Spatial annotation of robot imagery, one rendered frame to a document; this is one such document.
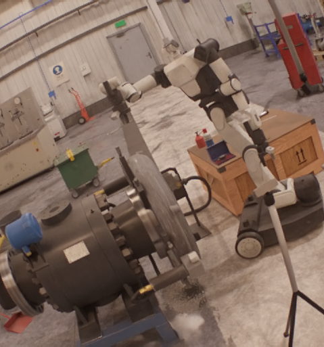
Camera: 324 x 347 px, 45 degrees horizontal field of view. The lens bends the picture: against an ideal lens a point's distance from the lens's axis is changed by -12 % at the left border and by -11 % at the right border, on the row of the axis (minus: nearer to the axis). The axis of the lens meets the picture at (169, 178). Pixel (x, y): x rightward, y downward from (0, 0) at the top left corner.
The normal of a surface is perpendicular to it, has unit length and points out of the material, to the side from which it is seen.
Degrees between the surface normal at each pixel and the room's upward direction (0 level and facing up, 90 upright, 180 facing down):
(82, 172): 90
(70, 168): 90
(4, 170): 90
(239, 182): 90
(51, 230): 25
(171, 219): 73
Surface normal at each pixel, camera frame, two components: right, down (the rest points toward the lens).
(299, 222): 0.07, 0.32
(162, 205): 0.04, -0.24
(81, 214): -0.25, -0.70
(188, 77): -0.57, 0.58
